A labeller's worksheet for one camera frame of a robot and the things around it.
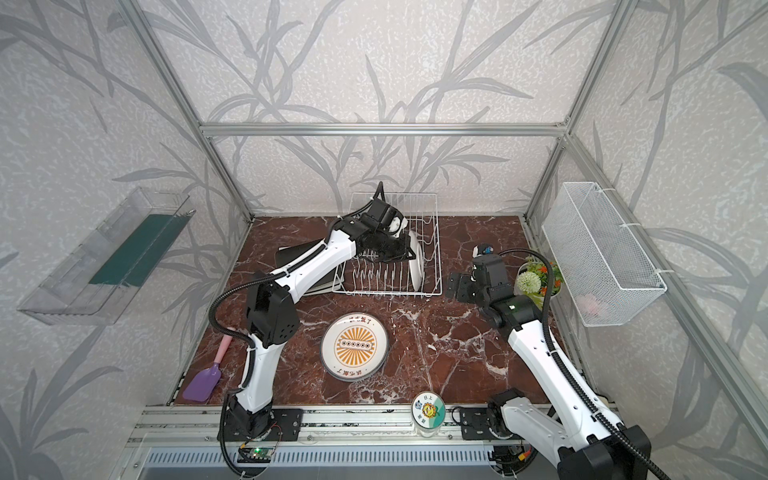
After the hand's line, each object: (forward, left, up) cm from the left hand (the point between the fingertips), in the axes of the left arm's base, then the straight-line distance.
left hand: (419, 247), depth 86 cm
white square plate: (-4, +27, -17) cm, 32 cm away
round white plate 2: (-23, +18, -17) cm, 34 cm away
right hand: (-9, -12, +1) cm, 15 cm away
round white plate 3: (-3, 0, -6) cm, 7 cm away
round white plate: (-23, +18, -17) cm, 34 cm away
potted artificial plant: (-9, -31, -3) cm, 33 cm away
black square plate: (-20, +20, +15) cm, 32 cm away
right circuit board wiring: (-49, -22, -18) cm, 56 cm away
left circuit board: (-49, +40, -21) cm, 66 cm away
